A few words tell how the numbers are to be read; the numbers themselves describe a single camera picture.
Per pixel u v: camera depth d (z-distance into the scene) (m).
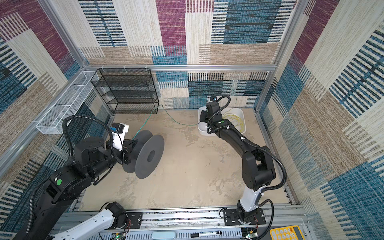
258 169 0.47
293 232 0.69
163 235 0.68
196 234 0.70
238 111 1.12
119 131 0.49
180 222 0.73
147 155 0.63
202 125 1.05
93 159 0.42
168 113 1.21
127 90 1.09
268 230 0.70
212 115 0.67
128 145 0.53
